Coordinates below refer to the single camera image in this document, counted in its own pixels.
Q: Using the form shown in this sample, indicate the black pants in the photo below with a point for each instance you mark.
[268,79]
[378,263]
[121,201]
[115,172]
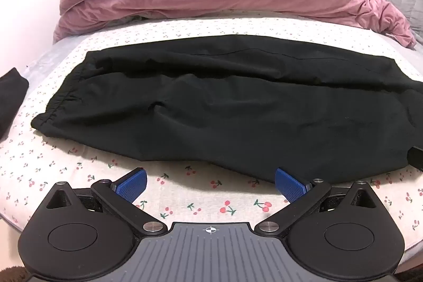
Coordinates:
[231,103]

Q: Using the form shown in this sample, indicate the grey bed sheet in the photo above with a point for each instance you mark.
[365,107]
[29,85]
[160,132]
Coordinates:
[33,59]

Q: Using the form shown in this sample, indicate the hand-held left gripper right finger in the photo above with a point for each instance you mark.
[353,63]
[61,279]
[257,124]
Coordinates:
[290,184]

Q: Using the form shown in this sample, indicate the black folded cloth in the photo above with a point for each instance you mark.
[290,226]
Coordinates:
[10,100]

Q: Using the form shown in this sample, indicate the cherry-print bedsheet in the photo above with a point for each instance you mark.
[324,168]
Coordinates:
[205,189]

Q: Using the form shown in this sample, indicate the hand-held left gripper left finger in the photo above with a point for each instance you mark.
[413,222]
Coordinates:
[131,184]

